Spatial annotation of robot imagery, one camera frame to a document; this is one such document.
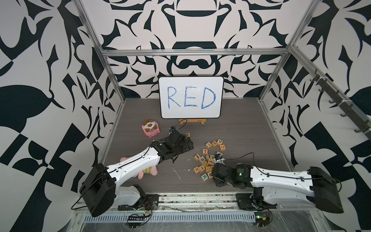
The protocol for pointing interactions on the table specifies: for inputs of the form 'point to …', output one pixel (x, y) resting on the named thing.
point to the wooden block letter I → (202, 168)
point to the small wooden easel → (181, 121)
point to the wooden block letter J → (197, 156)
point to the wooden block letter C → (214, 143)
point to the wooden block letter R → (188, 134)
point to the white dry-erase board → (191, 97)
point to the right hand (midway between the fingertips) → (214, 177)
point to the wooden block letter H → (196, 169)
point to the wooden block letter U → (222, 147)
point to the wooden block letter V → (220, 141)
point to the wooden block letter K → (205, 177)
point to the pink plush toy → (153, 170)
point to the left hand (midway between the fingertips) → (187, 142)
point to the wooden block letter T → (208, 144)
